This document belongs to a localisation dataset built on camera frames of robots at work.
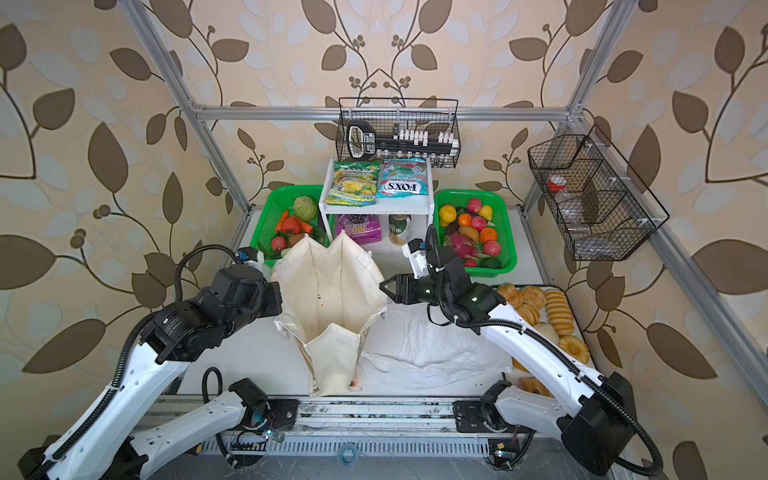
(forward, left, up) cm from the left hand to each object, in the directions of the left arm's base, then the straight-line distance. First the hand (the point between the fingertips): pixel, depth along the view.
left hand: (283, 288), depth 68 cm
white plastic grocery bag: (-4, -28, -26) cm, 38 cm away
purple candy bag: (+23, -16, -4) cm, 28 cm away
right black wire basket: (+21, -77, +8) cm, 80 cm away
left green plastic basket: (+50, +21, -19) cm, 57 cm away
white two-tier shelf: (+21, -31, +6) cm, 38 cm away
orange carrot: (+41, +19, -23) cm, 50 cm away
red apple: (+30, -58, -21) cm, 69 cm away
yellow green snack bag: (+27, -14, +9) cm, 31 cm away
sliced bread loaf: (+7, -75, -23) cm, 79 cm away
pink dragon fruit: (+28, -48, -19) cm, 59 cm away
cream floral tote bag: (+11, -5, -25) cm, 28 cm away
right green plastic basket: (+36, -63, -17) cm, 75 cm away
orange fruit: (+36, -57, -21) cm, 71 cm away
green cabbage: (+43, +9, -18) cm, 48 cm away
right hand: (+3, -24, -4) cm, 25 cm away
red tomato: (+38, +13, -20) cm, 45 cm away
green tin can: (+22, -26, -2) cm, 34 cm away
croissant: (+12, -68, -21) cm, 72 cm away
